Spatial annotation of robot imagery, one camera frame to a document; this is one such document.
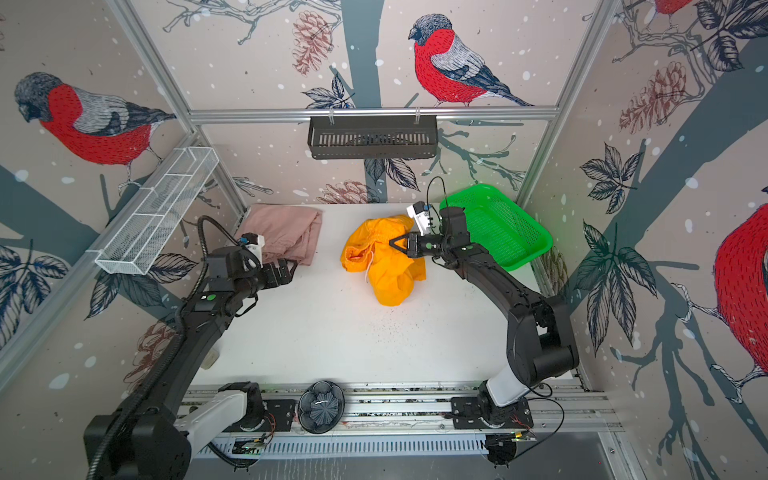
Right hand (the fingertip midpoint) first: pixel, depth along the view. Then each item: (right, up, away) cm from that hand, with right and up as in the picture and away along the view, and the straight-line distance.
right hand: (391, 246), depth 81 cm
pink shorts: (-38, +4, +27) cm, 47 cm away
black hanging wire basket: (-7, +39, +25) cm, 47 cm away
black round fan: (-18, -41, -7) cm, 45 cm away
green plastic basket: (+47, +3, +32) cm, 57 cm away
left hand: (-30, -5, -1) cm, 31 cm away
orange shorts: (0, -7, -5) cm, 8 cm away
